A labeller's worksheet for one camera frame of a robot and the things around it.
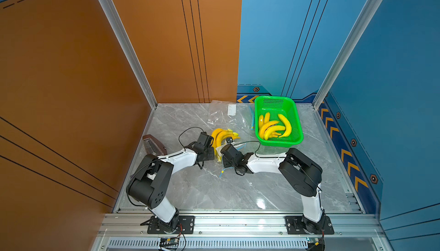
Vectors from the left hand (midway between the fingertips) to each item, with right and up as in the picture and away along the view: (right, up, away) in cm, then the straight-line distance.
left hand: (210, 150), depth 96 cm
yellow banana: (+46, +13, +7) cm, 49 cm away
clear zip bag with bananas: (+12, +21, +10) cm, 26 cm away
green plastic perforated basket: (+48, +27, +20) cm, 59 cm away
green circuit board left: (-15, -34, -24) cm, 44 cm away
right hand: (+9, -3, 0) cm, 9 cm away
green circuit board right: (+46, -34, -23) cm, 62 cm away
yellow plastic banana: (+33, +12, +4) cm, 35 cm away
